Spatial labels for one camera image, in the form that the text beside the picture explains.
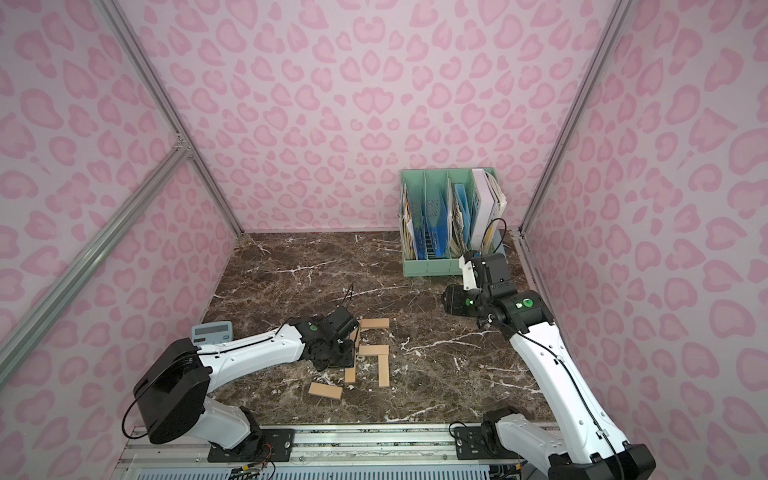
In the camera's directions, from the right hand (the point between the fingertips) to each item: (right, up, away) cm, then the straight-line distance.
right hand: (448, 296), depth 73 cm
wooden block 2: (-19, -18, +15) cm, 30 cm away
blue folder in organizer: (+4, +20, +44) cm, 49 cm away
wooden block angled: (-16, -22, +10) cm, 29 cm away
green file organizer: (+3, +28, +41) cm, 49 cm away
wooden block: (-20, -11, +22) cm, 31 cm away
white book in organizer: (+15, +25, +20) cm, 35 cm away
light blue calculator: (-69, -14, +18) cm, 72 cm away
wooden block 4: (-32, -27, +9) cm, 43 cm away
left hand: (-25, -19, +11) cm, 33 cm away
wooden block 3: (-26, -23, +10) cm, 36 cm away
